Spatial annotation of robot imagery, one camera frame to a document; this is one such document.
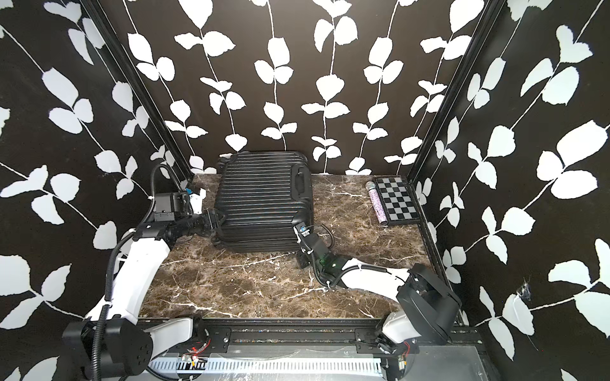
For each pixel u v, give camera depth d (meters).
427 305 0.43
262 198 0.86
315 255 0.63
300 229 0.73
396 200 1.09
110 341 0.38
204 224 0.70
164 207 0.59
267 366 0.70
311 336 0.78
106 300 0.41
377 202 1.07
